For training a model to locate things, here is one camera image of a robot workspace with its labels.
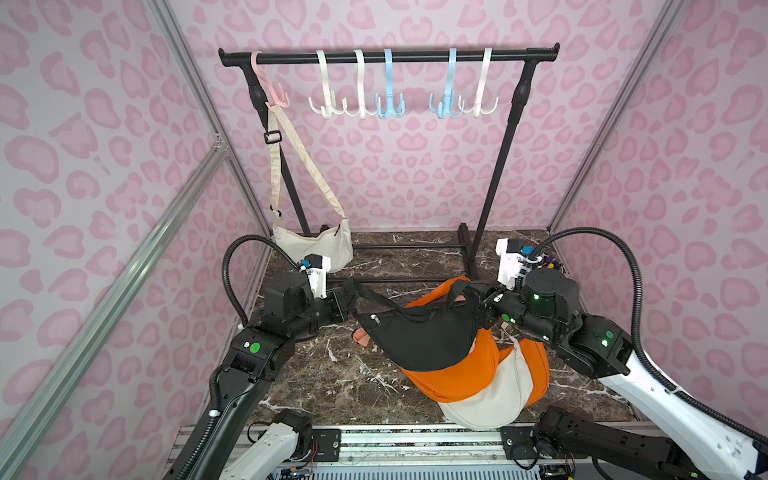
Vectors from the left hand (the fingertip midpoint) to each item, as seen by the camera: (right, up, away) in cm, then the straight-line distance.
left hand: (359, 294), depth 67 cm
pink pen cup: (+57, +7, +28) cm, 64 cm away
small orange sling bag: (+29, -24, +12) cm, 39 cm away
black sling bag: (+16, -11, +6) cm, 21 cm away
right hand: (+21, +2, -4) cm, 22 cm away
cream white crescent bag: (+35, -29, +9) cm, 47 cm away
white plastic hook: (-27, +91, +93) cm, 133 cm away
